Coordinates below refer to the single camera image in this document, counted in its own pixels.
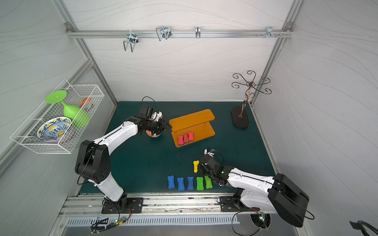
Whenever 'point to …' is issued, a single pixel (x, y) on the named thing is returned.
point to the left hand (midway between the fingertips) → (170, 128)
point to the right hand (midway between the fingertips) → (197, 164)
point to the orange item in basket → (84, 100)
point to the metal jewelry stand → (240, 115)
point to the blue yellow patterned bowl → (51, 129)
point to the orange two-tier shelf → (192, 128)
